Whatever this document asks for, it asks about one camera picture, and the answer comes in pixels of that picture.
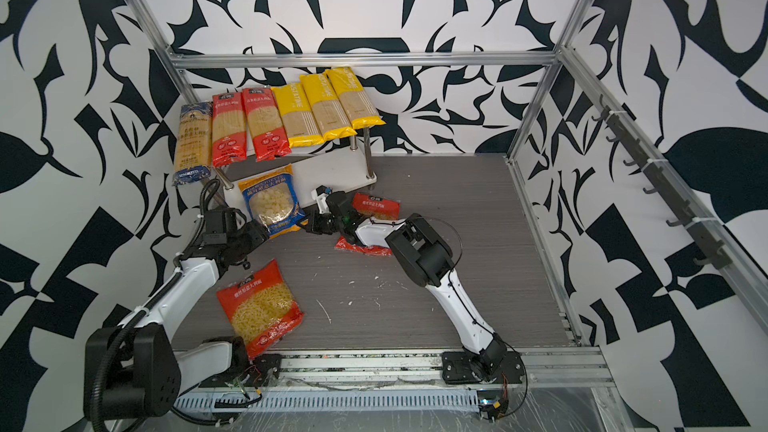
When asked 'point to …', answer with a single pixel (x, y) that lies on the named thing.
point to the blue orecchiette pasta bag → (272, 200)
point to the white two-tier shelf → (319, 172)
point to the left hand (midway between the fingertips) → (256, 227)
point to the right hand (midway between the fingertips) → (295, 219)
